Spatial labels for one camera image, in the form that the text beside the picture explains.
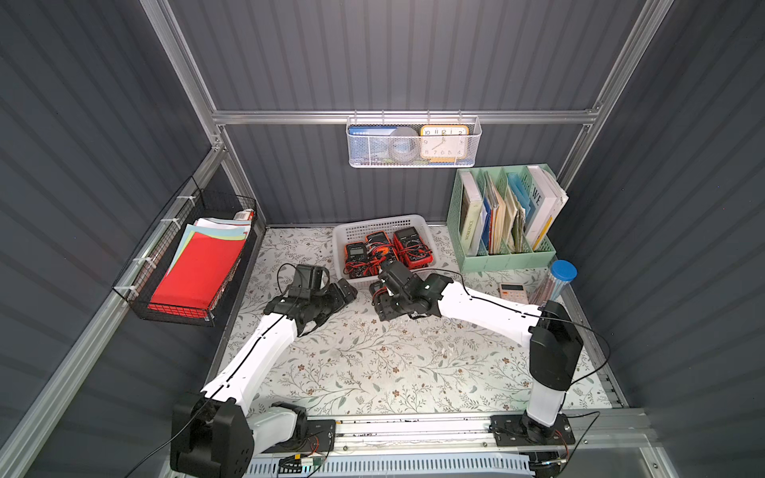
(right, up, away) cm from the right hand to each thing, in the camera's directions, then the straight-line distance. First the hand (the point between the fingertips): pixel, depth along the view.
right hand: (390, 301), depth 84 cm
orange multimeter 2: (-4, +14, +18) cm, 23 cm away
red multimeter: (+8, +15, +15) cm, 23 cm away
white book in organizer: (+51, +32, +9) cm, 61 cm away
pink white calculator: (+42, +1, +15) cm, 45 cm away
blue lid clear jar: (+48, +8, -1) cm, 49 cm away
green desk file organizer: (+54, +14, +19) cm, 58 cm away
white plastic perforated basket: (-14, +21, +25) cm, 35 cm away
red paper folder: (-45, +8, -17) cm, 49 cm away
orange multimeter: (-11, +11, +13) cm, 20 cm away
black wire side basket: (-49, +25, -1) cm, 55 cm away
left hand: (-13, +1, -2) cm, 13 cm away
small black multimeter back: (-4, +4, -2) cm, 6 cm away
